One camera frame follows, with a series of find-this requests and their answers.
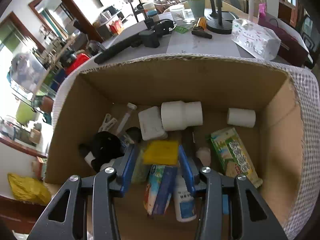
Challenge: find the white medicine bottle blue label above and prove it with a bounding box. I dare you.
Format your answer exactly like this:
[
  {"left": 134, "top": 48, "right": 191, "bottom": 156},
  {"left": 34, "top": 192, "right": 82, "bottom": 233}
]
[{"left": 174, "top": 173, "right": 196, "bottom": 223}]

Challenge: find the green snack box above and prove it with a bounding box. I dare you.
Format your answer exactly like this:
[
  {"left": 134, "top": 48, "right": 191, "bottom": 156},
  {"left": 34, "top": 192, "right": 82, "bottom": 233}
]
[{"left": 206, "top": 127, "right": 263, "bottom": 188}]

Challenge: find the blue white carton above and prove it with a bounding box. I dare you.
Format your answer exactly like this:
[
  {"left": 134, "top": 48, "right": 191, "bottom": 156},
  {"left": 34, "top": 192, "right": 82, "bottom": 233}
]
[{"left": 144, "top": 165, "right": 177, "bottom": 216}]

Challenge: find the yellow sponge block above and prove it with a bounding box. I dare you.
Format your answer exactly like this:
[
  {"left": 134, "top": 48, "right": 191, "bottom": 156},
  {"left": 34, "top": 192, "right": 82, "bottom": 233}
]
[{"left": 143, "top": 140, "right": 179, "bottom": 166}]

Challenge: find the white plastic clothes clip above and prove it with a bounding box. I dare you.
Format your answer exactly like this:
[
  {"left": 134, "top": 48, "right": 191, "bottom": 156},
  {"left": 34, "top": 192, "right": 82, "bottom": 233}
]
[{"left": 98, "top": 113, "right": 117, "bottom": 132}]

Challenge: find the white power adapter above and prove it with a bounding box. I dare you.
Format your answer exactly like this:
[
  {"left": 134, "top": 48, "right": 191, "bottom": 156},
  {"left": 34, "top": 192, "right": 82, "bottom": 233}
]
[{"left": 138, "top": 106, "right": 168, "bottom": 141}]

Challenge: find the white paper roll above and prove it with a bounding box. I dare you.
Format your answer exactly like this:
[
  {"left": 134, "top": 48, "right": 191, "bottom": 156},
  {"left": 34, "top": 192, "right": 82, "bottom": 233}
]
[{"left": 227, "top": 108, "right": 256, "bottom": 128}]

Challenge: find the white PVC pipe coupling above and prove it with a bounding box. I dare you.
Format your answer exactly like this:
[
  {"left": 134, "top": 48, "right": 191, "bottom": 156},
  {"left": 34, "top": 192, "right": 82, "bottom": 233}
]
[{"left": 161, "top": 101, "right": 203, "bottom": 131}]

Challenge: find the brown cardboard box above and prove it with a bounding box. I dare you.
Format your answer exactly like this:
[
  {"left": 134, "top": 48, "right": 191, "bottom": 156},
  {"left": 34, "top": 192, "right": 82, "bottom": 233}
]
[{"left": 44, "top": 55, "right": 304, "bottom": 240}]

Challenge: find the yellow plastic bag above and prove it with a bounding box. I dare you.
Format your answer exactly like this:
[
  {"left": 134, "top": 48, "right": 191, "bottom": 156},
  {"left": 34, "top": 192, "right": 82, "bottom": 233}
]
[{"left": 7, "top": 173, "right": 51, "bottom": 206}]

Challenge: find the quilted leaf-pattern bedspread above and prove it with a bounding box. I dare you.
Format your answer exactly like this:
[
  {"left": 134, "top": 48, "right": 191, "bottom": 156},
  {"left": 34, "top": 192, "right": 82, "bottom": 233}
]
[{"left": 45, "top": 54, "right": 319, "bottom": 239}]

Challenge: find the clear plastic storage bin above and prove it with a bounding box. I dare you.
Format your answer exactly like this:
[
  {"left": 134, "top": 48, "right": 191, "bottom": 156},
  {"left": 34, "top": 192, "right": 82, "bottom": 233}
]
[{"left": 10, "top": 53, "right": 46, "bottom": 94}]

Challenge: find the black keyboard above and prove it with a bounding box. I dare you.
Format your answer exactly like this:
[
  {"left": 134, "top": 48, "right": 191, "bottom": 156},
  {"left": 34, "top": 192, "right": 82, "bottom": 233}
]
[{"left": 94, "top": 34, "right": 143, "bottom": 64}]

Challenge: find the white tissue pack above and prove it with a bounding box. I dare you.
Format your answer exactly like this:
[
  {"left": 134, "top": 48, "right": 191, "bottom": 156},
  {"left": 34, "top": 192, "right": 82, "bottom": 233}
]
[{"left": 231, "top": 18, "right": 281, "bottom": 61}]

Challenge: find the black desk lamp base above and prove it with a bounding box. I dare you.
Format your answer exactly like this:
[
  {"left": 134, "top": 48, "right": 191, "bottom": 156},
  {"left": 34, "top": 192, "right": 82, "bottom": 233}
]
[{"left": 206, "top": 0, "right": 236, "bottom": 35}]

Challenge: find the green cup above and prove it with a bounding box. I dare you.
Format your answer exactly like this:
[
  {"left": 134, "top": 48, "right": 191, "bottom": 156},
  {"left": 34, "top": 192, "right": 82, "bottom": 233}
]
[{"left": 187, "top": 0, "right": 206, "bottom": 18}]

